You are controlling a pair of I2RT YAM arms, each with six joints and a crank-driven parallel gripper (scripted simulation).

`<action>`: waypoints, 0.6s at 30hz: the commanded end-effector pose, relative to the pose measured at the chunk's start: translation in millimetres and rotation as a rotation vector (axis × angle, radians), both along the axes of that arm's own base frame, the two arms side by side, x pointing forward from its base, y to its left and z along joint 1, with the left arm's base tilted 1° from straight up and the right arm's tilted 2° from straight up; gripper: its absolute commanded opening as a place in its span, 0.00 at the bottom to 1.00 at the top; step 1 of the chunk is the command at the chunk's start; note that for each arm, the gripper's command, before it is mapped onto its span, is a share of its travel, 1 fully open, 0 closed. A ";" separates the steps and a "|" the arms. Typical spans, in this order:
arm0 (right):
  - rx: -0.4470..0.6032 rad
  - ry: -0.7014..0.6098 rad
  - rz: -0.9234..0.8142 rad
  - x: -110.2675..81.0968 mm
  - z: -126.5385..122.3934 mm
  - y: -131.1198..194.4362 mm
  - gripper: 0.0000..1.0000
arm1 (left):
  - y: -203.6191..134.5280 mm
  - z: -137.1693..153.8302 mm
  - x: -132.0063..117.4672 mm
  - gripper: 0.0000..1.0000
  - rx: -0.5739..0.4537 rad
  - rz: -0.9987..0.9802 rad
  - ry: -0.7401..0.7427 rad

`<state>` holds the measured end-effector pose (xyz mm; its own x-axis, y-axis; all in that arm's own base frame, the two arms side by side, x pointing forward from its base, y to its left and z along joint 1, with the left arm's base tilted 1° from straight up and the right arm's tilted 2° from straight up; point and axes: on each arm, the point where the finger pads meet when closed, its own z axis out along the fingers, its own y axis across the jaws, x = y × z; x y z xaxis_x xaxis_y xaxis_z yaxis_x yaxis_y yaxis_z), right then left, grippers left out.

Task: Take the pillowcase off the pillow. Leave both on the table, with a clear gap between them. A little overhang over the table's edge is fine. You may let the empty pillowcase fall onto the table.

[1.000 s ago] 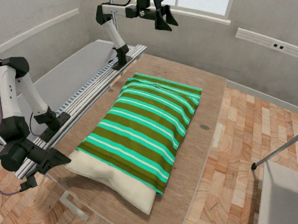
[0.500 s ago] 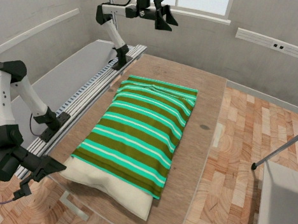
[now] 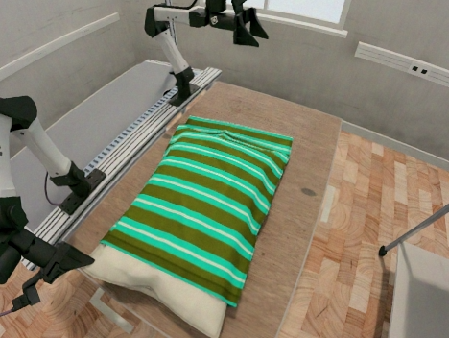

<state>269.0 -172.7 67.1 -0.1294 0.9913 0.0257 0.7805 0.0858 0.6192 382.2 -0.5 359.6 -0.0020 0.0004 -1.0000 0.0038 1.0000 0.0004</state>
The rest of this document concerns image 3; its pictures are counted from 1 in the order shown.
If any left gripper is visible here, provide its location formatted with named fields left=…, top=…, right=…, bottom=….
left=221, top=7, right=269, bottom=47

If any cream pillow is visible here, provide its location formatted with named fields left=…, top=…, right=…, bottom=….
left=81, top=243, right=227, bottom=338

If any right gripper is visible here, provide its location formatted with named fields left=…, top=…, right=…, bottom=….
left=22, top=237, right=95, bottom=284

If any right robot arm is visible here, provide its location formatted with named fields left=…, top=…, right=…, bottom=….
left=0, top=95, right=106, bottom=310

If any white slotted crossbar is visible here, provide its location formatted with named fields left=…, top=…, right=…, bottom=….
left=39, top=67, right=222, bottom=246

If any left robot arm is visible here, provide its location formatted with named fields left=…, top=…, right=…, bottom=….
left=144, top=0, right=226, bottom=107

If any green striped pillowcase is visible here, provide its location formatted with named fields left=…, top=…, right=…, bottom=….
left=99, top=116, right=293, bottom=307

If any grey vertical metal post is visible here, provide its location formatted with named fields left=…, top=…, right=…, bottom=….
left=163, top=0, right=177, bottom=47

